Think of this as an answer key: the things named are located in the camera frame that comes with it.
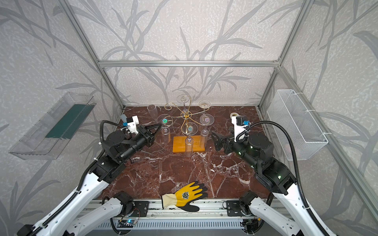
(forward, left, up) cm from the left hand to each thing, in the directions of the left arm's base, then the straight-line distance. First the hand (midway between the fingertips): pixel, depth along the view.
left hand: (164, 121), depth 62 cm
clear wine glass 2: (+2, 0, -3) cm, 4 cm away
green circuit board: (-34, +21, -40) cm, 57 cm away
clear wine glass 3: (+20, -7, -6) cm, 22 cm away
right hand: (-2, -24, 0) cm, 24 cm away
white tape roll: (+36, -43, -38) cm, 68 cm away
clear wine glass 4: (+5, -18, -5) cm, 20 cm away
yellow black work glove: (-22, -9, -35) cm, 42 cm away
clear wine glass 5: (0, -11, -5) cm, 12 cm away
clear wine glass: (+24, +14, -20) cm, 34 cm away
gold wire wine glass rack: (+10, -9, -7) cm, 15 cm away
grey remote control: (+32, +43, -38) cm, 66 cm away
